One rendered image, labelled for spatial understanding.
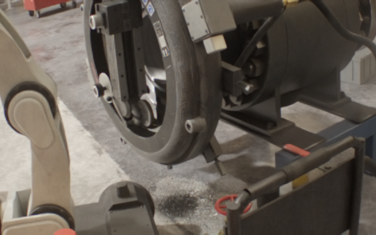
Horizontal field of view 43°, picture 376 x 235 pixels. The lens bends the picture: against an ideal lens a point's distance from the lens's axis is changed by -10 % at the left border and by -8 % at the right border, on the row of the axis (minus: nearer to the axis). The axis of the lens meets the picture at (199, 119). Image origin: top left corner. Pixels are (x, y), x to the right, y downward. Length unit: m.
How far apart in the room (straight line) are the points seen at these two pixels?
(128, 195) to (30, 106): 0.55
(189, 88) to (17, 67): 0.47
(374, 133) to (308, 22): 0.56
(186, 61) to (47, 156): 0.44
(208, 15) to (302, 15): 0.54
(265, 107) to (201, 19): 0.65
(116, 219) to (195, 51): 0.56
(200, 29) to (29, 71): 0.45
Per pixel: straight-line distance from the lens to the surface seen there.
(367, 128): 1.99
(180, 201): 1.93
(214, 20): 1.29
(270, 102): 1.82
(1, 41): 1.24
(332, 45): 1.89
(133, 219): 1.56
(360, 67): 3.04
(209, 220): 1.84
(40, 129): 1.26
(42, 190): 1.39
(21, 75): 1.27
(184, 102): 1.42
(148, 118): 1.74
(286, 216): 1.04
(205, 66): 1.38
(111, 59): 1.72
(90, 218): 1.64
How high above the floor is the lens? 1.03
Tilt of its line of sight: 23 degrees down
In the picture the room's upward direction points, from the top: 6 degrees counter-clockwise
